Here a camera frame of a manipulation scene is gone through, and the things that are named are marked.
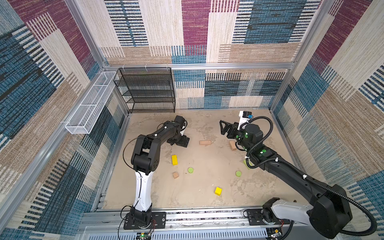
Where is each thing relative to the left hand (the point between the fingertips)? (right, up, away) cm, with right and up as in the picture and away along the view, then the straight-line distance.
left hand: (180, 141), depth 101 cm
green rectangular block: (+31, -4, -41) cm, 52 cm away
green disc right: (+34, -17, -14) cm, 41 cm away
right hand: (+26, +11, -23) cm, 36 cm away
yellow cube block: (+22, -24, -21) cm, 39 cm away
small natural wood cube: (-1, -18, -14) cm, 23 cm away
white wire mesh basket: (-43, +15, -28) cm, 54 cm away
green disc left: (+7, -16, -12) cm, 21 cm away
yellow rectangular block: (-3, -11, -7) cm, 14 cm away
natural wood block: (+16, -1, +1) cm, 16 cm away
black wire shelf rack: (-25, +36, +7) cm, 44 cm away
